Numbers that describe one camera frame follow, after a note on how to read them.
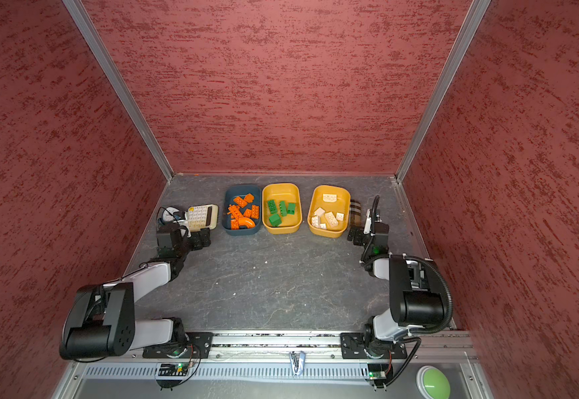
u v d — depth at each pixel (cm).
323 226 101
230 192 109
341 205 110
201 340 75
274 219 100
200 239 83
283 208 105
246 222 100
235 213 103
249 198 110
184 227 74
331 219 103
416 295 46
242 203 110
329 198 110
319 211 106
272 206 107
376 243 73
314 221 101
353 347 74
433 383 67
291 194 110
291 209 106
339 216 105
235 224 100
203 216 103
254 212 105
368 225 85
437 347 76
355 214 103
